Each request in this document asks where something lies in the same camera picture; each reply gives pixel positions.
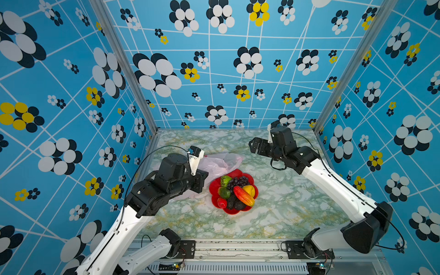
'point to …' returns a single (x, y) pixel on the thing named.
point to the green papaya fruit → (224, 192)
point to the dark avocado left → (231, 201)
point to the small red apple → (222, 203)
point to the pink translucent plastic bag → (216, 164)
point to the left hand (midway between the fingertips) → (210, 172)
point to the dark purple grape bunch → (241, 181)
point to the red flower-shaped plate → (216, 184)
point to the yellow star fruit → (250, 189)
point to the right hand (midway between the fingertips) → (257, 144)
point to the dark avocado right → (239, 205)
